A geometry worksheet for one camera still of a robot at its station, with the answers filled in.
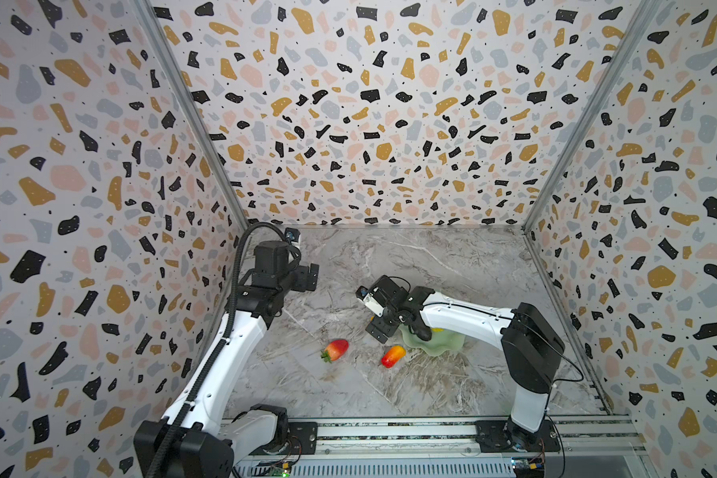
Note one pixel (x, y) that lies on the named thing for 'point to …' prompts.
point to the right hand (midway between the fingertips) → (375, 312)
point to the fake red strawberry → (335, 351)
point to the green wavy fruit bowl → (440, 342)
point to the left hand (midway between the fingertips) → (295, 258)
